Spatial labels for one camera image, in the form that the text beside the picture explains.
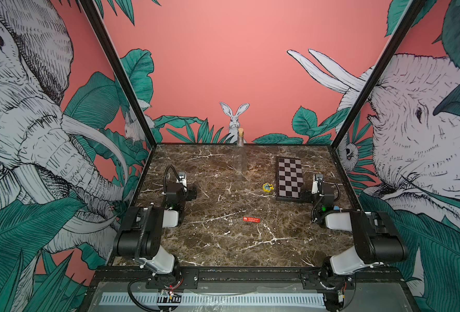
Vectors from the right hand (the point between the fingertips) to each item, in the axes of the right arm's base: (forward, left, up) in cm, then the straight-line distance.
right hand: (311, 182), depth 95 cm
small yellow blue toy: (+1, +21, -7) cm, 22 cm away
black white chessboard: (+6, +9, -5) cm, 12 cm away
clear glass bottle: (+15, +36, -1) cm, 39 cm away
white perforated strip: (-48, +50, -7) cm, 69 cm away
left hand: (0, +64, +1) cm, 64 cm away
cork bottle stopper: (+8, +36, +25) cm, 45 cm away
